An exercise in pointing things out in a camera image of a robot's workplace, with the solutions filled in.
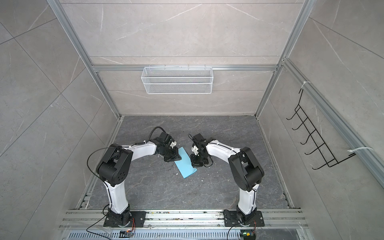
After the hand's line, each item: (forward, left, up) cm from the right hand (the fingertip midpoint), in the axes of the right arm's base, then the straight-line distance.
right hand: (193, 164), depth 90 cm
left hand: (+7, +7, 0) cm, 10 cm away
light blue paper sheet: (+2, +6, -4) cm, 8 cm away
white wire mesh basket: (+50, +10, +28) cm, 58 cm away
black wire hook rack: (-14, -55, +30) cm, 65 cm away
